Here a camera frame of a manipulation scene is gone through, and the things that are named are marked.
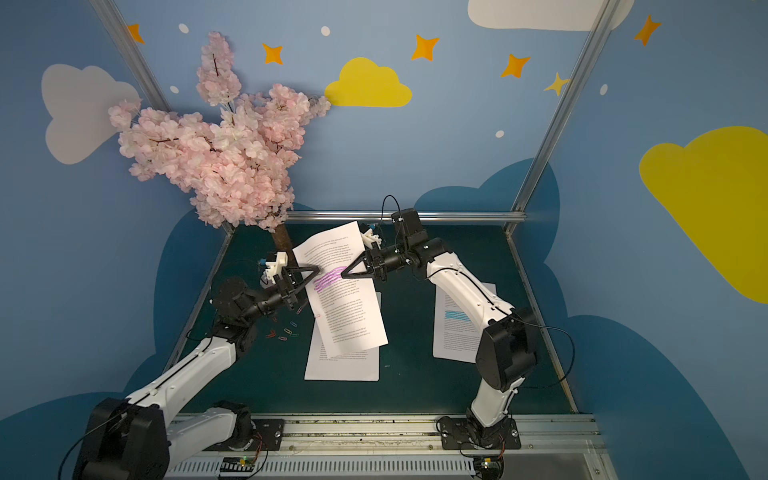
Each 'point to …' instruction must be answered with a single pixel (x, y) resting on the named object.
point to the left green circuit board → (245, 463)
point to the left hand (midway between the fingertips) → (322, 274)
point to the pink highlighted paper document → (357, 366)
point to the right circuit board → (490, 467)
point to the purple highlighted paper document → (346, 309)
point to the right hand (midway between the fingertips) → (350, 275)
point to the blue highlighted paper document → (457, 332)
